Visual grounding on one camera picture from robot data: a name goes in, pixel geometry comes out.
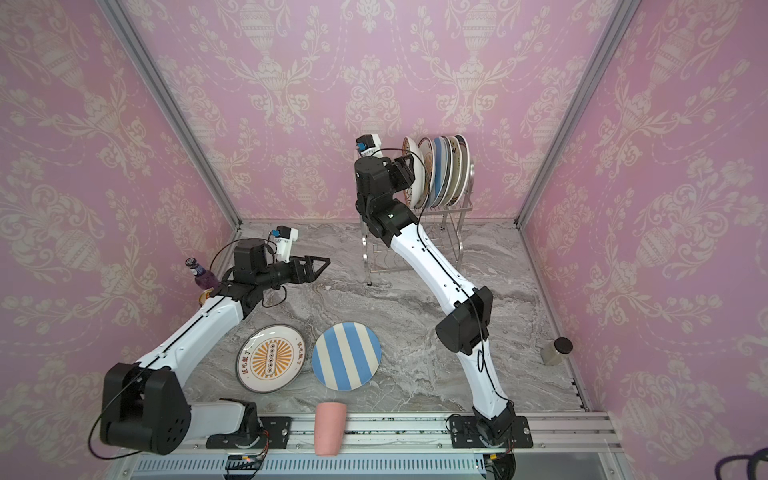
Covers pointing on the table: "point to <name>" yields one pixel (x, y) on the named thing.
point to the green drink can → (205, 295)
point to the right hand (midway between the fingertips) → (408, 161)
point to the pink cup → (330, 424)
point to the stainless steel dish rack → (384, 260)
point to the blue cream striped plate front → (346, 356)
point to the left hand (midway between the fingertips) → (320, 262)
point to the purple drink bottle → (204, 279)
